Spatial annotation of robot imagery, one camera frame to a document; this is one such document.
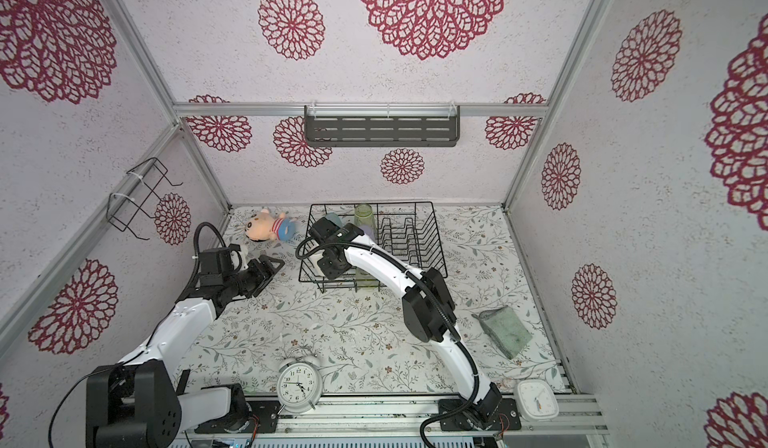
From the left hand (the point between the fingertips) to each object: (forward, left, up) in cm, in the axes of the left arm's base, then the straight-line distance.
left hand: (279, 273), depth 86 cm
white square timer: (-32, -68, -10) cm, 76 cm away
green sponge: (-14, -65, -10) cm, 67 cm away
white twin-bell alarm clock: (-27, -8, -9) cm, 30 cm away
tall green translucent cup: (+20, -24, +2) cm, 31 cm away
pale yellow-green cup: (-2, -25, -1) cm, 25 cm away
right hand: (+4, -15, -2) cm, 16 cm away
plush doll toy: (+21, +11, -4) cm, 24 cm away
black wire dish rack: (+22, -39, -8) cm, 46 cm away
